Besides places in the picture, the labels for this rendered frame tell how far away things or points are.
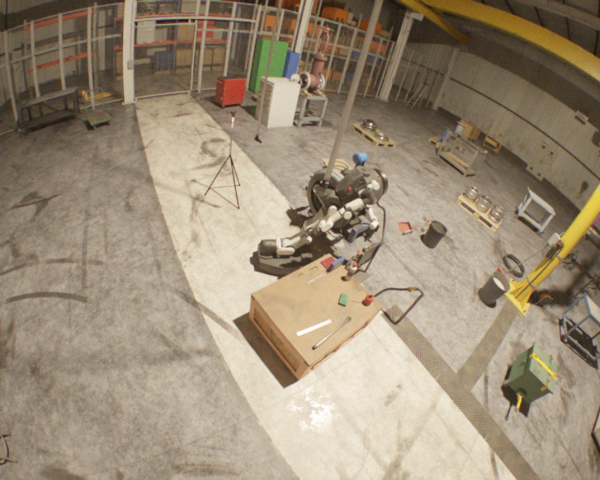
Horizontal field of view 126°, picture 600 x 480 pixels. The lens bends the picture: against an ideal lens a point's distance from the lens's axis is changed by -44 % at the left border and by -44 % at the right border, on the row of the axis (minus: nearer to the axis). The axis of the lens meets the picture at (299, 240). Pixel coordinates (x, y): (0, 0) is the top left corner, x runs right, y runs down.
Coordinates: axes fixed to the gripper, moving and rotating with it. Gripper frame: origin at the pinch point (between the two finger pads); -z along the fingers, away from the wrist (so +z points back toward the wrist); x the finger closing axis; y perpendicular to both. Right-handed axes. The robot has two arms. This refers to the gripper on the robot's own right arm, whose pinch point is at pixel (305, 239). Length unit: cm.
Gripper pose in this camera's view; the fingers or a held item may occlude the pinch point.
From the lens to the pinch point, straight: 273.5
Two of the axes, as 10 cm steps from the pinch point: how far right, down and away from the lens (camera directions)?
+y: -0.7, -5.6, 8.3
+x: 6.5, 6.0, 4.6
